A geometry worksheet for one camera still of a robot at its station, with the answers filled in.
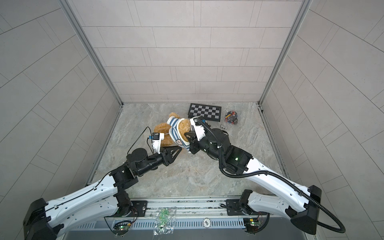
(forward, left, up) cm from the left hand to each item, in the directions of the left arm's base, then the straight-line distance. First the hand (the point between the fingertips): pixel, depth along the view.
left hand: (183, 150), depth 66 cm
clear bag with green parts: (-24, +9, -22) cm, 33 cm away
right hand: (+3, 0, +7) cm, 8 cm away
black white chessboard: (+40, -14, -22) cm, 47 cm away
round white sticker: (-25, -11, -22) cm, 35 cm away
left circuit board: (-27, +26, -19) cm, 43 cm away
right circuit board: (-26, -32, -23) cm, 47 cm away
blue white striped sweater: (+4, +3, +8) cm, 9 cm away
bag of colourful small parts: (+36, -30, -21) cm, 51 cm away
